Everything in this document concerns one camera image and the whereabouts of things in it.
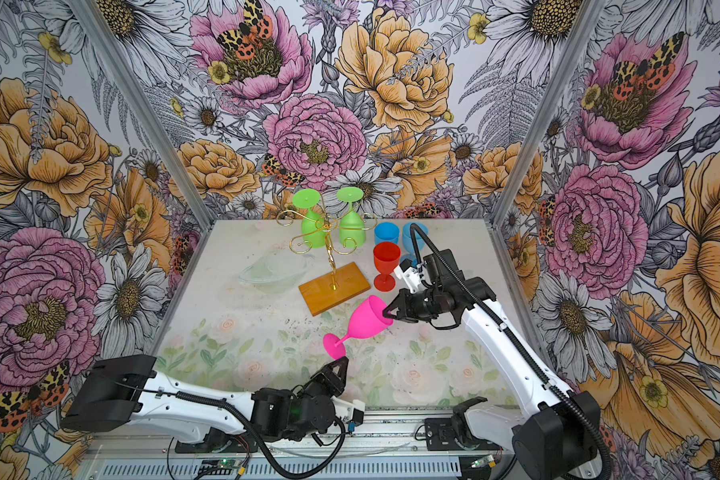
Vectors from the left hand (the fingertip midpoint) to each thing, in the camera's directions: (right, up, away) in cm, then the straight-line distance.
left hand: (338, 355), depth 74 cm
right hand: (+12, +9, -2) cm, 15 cm away
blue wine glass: (+13, +32, +26) cm, 43 cm away
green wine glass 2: (+3, +33, +13) cm, 35 cm away
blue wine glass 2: (+20, +28, +24) cm, 42 cm away
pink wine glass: (+7, +10, -7) cm, 14 cm away
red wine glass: (+13, +24, +21) cm, 35 cm away
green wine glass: (-8, +33, +12) cm, 36 cm away
